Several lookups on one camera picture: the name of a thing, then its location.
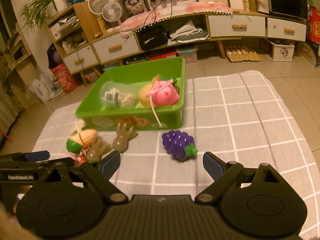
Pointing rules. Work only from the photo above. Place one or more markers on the wooden tv cabinet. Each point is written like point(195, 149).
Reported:
point(85, 46)

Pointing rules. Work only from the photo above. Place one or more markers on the white plastic bag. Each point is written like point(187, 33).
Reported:
point(42, 87)

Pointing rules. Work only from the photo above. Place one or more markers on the framed cat picture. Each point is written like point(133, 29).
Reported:
point(134, 7)

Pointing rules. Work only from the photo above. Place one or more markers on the red cardboard box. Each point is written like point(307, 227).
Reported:
point(162, 54)

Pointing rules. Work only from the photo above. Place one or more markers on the translucent brown octopus toy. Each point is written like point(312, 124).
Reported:
point(124, 135)

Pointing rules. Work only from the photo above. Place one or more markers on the white desk fan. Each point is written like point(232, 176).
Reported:
point(112, 12)
point(96, 6)

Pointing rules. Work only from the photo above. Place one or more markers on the white decorated storage box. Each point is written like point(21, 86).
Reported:
point(277, 49)

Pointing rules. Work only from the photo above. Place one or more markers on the yellow toy corn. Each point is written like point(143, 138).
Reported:
point(81, 140)

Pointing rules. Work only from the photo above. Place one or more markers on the pink pig toy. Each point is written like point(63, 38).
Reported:
point(163, 93)

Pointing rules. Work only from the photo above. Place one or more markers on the potted green plant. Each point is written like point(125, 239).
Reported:
point(34, 14)

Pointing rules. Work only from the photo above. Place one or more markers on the green plastic storage bin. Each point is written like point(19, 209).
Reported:
point(98, 117)

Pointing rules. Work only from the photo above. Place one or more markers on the yellow plastic bowl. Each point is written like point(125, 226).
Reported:
point(144, 100)

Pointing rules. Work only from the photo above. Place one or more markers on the grey checked table cloth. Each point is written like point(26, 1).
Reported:
point(238, 117)

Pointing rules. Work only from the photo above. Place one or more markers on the clear plastic storage box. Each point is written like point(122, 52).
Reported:
point(188, 53)

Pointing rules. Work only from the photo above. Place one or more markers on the black microwave oven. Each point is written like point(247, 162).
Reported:
point(291, 8)

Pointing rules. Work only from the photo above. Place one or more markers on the egg carton tray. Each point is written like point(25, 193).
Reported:
point(241, 54)

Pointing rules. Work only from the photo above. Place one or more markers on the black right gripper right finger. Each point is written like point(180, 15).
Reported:
point(223, 174)

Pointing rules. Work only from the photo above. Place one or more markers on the red cylindrical bin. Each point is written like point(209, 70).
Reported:
point(64, 78)

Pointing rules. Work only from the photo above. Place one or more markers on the pink checked cloth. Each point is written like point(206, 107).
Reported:
point(140, 21)

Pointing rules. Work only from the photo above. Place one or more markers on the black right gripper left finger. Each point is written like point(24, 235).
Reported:
point(99, 175)

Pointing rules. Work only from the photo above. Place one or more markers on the purple toy grapes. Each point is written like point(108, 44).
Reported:
point(180, 145)

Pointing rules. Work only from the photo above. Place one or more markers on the clear cotton swab jar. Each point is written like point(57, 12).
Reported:
point(114, 95)

